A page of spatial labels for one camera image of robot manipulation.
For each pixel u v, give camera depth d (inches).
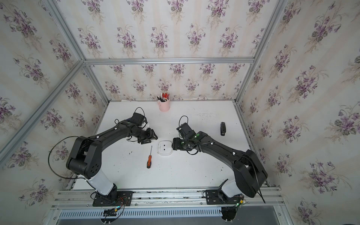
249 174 16.5
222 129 38.7
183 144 27.7
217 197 25.7
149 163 33.0
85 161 18.1
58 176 16.9
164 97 43.3
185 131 25.5
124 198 28.7
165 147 34.9
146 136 31.6
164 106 42.8
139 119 31.4
